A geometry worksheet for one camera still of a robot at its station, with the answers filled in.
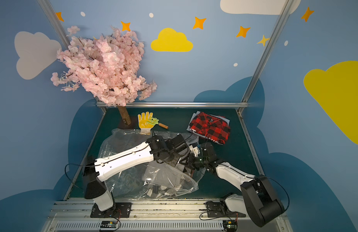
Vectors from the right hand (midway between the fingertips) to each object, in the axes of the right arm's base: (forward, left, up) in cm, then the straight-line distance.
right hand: (182, 161), depth 82 cm
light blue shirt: (+20, -15, -2) cm, 25 cm away
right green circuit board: (-28, -27, -13) cm, 41 cm away
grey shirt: (-10, +4, 0) cm, 11 cm away
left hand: (-1, +5, +8) cm, 9 cm away
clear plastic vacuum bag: (-13, +30, -9) cm, 33 cm away
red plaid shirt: (+27, -22, -1) cm, 34 cm away
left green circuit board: (-31, +36, -10) cm, 49 cm away
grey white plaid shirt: (-9, +18, -4) cm, 20 cm away
